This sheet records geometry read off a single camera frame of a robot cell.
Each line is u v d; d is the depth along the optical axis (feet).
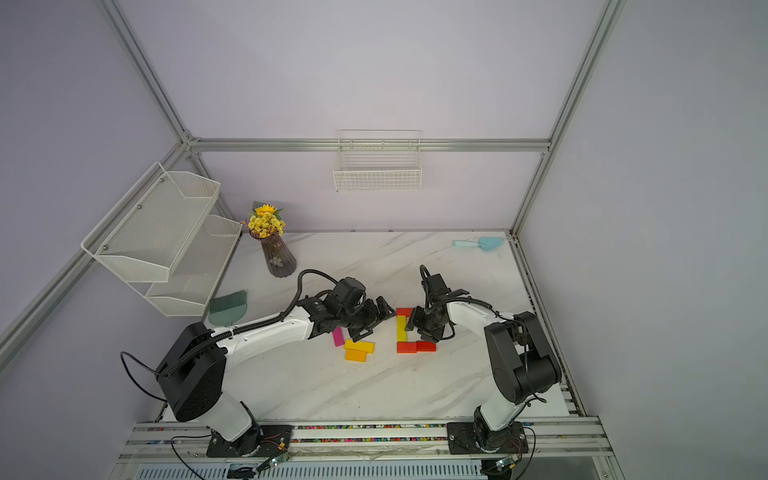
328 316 2.08
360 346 2.96
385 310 2.52
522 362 1.52
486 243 3.79
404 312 2.73
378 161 3.09
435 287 2.50
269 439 2.44
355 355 2.88
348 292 2.17
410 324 2.69
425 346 2.87
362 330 2.48
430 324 2.61
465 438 2.41
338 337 2.97
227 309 3.21
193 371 1.43
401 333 3.04
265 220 2.91
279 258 3.30
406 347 2.95
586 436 2.51
